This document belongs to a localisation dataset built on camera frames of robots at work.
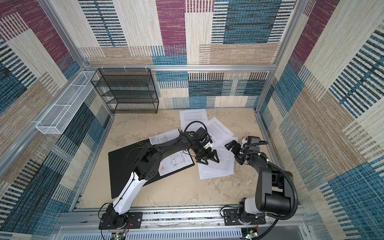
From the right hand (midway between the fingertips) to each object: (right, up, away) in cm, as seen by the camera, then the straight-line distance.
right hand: (228, 151), depth 91 cm
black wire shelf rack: (-70, +41, +20) cm, 83 cm away
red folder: (-67, -12, +3) cm, 68 cm away
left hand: (-9, -7, -2) cm, 12 cm away
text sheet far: (-26, +22, +25) cm, 42 cm away
